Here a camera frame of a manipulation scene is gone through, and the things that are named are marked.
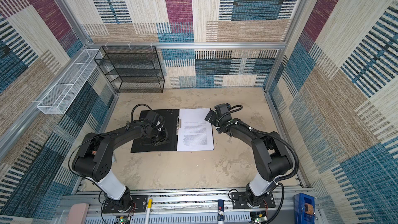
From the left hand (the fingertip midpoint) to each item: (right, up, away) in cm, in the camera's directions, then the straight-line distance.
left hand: (170, 138), depth 91 cm
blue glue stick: (+27, -27, -20) cm, 43 cm away
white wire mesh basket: (-46, +22, -21) cm, 55 cm away
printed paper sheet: (+14, +1, +5) cm, 15 cm away
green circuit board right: (+44, -31, -21) cm, 58 cm away
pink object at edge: (-37, -29, -21) cm, 52 cm away
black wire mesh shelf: (-31, +44, +19) cm, 58 cm away
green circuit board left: (-17, -32, -21) cm, 42 cm away
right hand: (+24, +10, +2) cm, 26 cm away
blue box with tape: (+61, -24, -25) cm, 70 cm away
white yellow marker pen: (-6, -28, -19) cm, 34 cm away
